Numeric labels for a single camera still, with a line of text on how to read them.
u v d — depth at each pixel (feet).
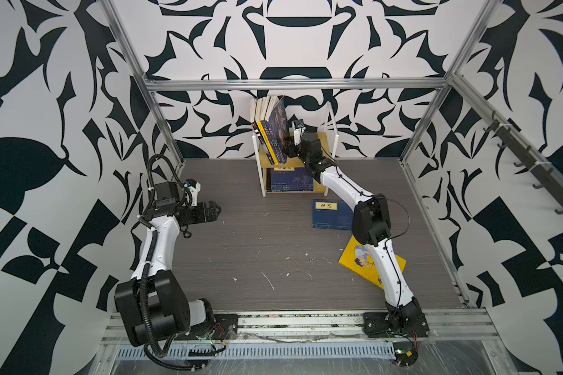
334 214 3.23
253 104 2.70
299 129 2.76
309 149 2.56
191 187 2.48
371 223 2.08
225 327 2.43
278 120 2.79
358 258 2.89
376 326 2.43
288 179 3.36
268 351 2.13
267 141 2.68
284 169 3.44
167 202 2.11
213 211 2.49
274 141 2.71
